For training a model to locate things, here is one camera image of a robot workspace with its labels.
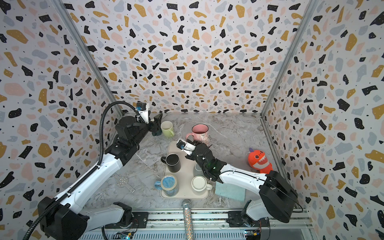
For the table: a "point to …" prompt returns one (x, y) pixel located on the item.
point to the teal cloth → (231, 191)
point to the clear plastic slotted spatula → (123, 182)
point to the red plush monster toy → (258, 162)
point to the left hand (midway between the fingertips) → (155, 110)
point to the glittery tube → (186, 205)
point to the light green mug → (167, 129)
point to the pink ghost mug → (200, 132)
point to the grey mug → (198, 170)
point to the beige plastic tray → (184, 176)
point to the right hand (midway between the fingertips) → (187, 136)
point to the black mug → (172, 161)
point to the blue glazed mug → (169, 184)
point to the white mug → (199, 183)
